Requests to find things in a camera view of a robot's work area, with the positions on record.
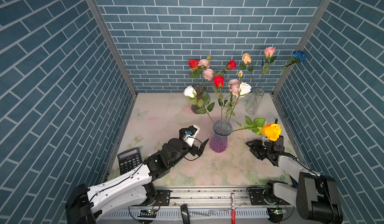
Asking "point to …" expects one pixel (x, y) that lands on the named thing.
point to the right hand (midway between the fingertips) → (249, 145)
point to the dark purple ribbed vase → (199, 89)
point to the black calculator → (129, 159)
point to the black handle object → (185, 216)
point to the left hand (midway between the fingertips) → (204, 135)
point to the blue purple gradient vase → (221, 128)
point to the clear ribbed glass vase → (253, 103)
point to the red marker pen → (233, 208)
